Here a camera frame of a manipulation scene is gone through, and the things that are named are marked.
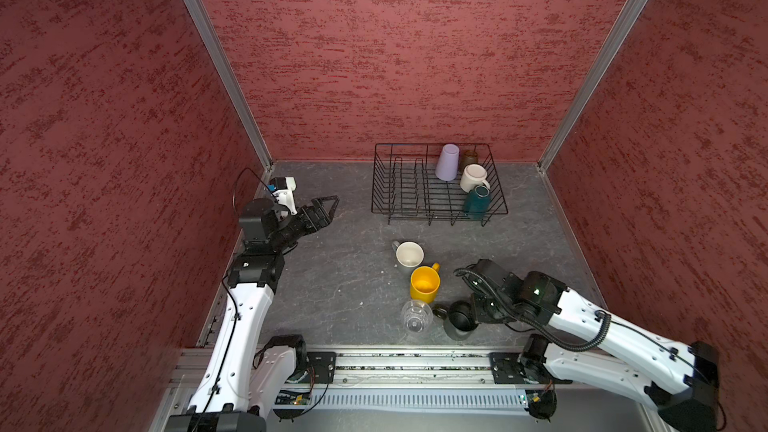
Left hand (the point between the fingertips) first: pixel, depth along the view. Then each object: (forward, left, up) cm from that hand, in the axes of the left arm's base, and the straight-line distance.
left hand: (329, 209), depth 73 cm
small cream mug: (-1, -21, -21) cm, 30 cm away
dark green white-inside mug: (+19, -46, -22) cm, 54 cm away
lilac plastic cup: (+33, -36, -16) cm, 52 cm away
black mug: (-19, -35, -25) cm, 47 cm away
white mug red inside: (+28, -45, -17) cm, 56 cm away
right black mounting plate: (-30, -45, -26) cm, 60 cm away
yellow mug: (-8, -26, -26) cm, 38 cm away
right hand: (-21, -38, -18) cm, 47 cm away
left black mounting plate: (-30, +1, -26) cm, 40 cm away
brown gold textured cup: (+40, -46, -19) cm, 64 cm away
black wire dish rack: (+33, -33, -26) cm, 53 cm away
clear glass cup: (-18, -23, -26) cm, 39 cm away
